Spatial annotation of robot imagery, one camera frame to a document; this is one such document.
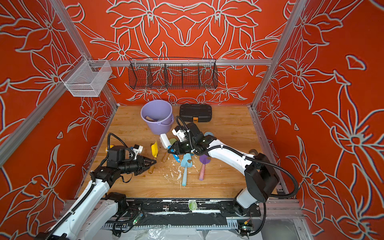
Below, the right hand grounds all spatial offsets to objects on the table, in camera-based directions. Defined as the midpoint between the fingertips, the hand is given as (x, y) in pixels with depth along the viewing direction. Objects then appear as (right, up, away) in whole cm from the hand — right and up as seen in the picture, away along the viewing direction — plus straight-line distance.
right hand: (168, 149), depth 75 cm
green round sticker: (+12, -28, -1) cm, 31 cm away
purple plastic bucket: (-12, +18, +32) cm, 39 cm away
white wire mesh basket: (-54, +41, +17) cm, 70 cm away
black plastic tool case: (+15, +20, +29) cm, 38 cm away
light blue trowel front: (+9, -10, +13) cm, 19 cm away
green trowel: (-16, +16, +22) cm, 32 cm away
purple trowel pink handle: (+20, -10, +15) cm, 27 cm away
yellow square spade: (-9, -1, +7) cm, 12 cm away
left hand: (-7, -7, -1) cm, 9 cm away
